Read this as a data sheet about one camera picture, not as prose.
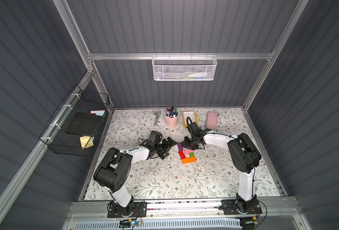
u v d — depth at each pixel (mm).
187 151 942
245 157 523
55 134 619
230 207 733
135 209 722
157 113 1156
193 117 1119
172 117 1011
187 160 914
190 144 855
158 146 804
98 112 810
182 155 937
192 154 934
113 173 469
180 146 963
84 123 750
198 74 919
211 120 1092
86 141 608
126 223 702
